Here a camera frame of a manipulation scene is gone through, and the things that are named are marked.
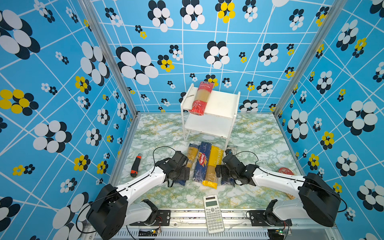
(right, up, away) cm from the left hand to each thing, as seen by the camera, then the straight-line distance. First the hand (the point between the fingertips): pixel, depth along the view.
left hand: (182, 172), depth 85 cm
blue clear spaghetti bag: (+5, +10, +9) cm, 15 cm away
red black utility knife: (-29, +1, +3) cm, 29 cm away
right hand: (+23, +1, +2) cm, 23 cm away
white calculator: (+17, -17, -12) cm, 27 cm away
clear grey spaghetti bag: (+24, -4, -3) cm, 25 cm away
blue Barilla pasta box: (+11, +1, +1) cm, 11 cm away
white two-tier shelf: (+21, +35, -9) cm, 42 cm away
